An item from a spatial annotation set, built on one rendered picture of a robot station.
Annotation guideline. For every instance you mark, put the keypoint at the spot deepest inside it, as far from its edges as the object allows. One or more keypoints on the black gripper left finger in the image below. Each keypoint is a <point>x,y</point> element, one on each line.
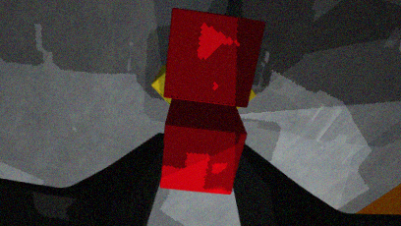
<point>120,195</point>

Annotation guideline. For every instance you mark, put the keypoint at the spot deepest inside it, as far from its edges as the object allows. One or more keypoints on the dark red cube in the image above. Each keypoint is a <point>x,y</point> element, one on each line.
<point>203,145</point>
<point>211,57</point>

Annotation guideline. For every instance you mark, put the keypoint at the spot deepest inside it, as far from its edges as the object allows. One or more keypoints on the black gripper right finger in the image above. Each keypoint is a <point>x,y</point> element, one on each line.
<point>267,197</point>

